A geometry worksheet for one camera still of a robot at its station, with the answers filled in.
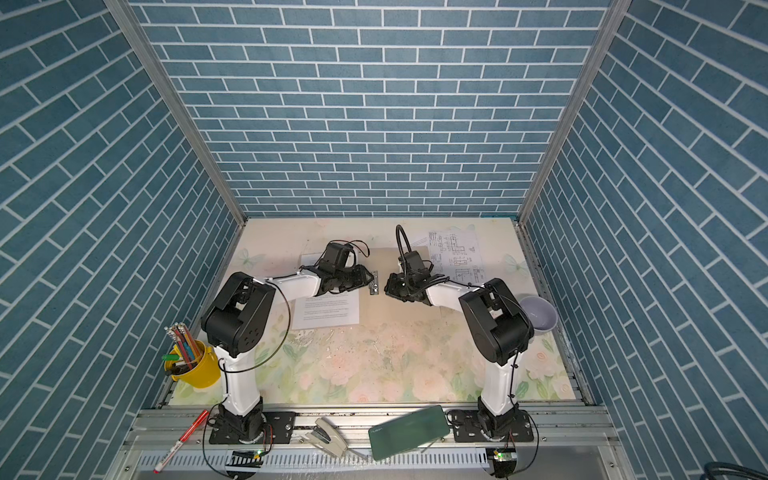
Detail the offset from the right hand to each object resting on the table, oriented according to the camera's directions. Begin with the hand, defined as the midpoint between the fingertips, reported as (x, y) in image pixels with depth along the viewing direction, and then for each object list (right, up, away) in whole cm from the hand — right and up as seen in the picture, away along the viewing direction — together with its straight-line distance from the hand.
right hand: (381, 285), depth 96 cm
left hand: (-3, +2, +2) cm, 5 cm away
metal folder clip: (-3, -1, +5) cm, 5 cm away
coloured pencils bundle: (-48, -12, -22) cm, 54 cm away
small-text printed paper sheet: (+14, +15, +19) cm, 27 cm away
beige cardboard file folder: (-1, -9, +3) cm, 10 cm away
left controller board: (-32, -39, -24) cm, 56 cm away
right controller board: (+32, -41, -22) cm, 57 cm away
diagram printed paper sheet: (+28, +9, +14) cm, 32 cm away
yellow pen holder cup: (-43, -19, -22) cm, 52 cm away
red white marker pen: (-45, -32, -22) cm, 59 cm away
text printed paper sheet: (-17, -7, -2) cm, 18 cm away
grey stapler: (-12, -33, -25) cm, 43 cm away
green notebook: (+8, -33, -23) cm, 41 cm away
